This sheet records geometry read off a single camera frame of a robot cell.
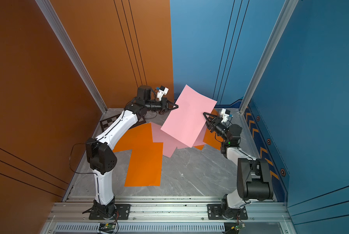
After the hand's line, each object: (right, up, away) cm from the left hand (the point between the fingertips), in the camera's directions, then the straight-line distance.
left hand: (178, 105), depth 77 cm
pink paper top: (+4, -9, -2) cm, 10 cm away
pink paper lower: (-6, -24, +24) cm, 35 cm away
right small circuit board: (+26, -60, -8) cm, 66 cm away
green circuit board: (-35, -61, -6) cm, 70 cm away
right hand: (+13, -6, +1) cm, 14 cm away
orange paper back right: (+19, -4, +2) cm, 20 cm away
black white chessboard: (-55, -10, +31) cm, 64 cm away
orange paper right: (+18, -19, +1) cm, 26 cm away
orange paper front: (-21, -36, +11) cm, 43 cm away
